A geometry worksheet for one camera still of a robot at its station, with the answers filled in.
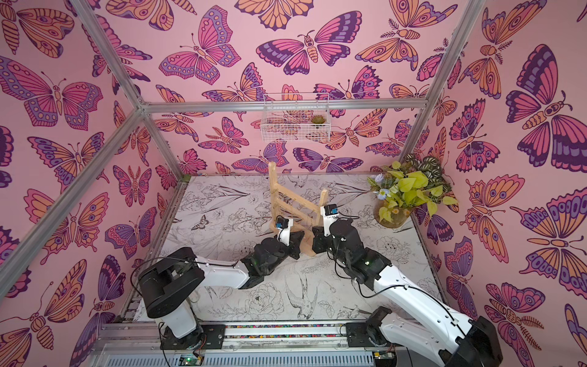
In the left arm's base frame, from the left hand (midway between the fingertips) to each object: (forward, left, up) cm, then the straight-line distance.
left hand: (307, 233), depth 83 cm
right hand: (-2, -2, +7) cm, 7 cm away
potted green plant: (+14, -40, +11) cm, 44 cm away
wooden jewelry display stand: (+11, +8, +3) cm, 14 cm away
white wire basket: (+44, +4, +20) cm, 48 cm away
